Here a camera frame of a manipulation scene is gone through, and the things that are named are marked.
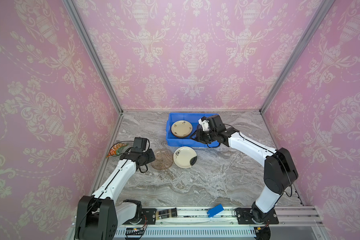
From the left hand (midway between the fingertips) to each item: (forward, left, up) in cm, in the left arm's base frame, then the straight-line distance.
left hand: (152, 156), depth 86 cm
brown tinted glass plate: (+2, -6, -9) cm, 11 cm away
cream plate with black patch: (+4, -19, -8) cm, 21 cm away
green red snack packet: (+7, +25, -5) cm, 27 cm away
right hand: (+9, -23, +8) cm, 26 cm away
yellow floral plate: (+25, -16, -6) cm, 31 cm away
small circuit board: (-35, +6, -12) cm, 37 cm away
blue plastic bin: (+16, -10, -8) cm, 21 cm away
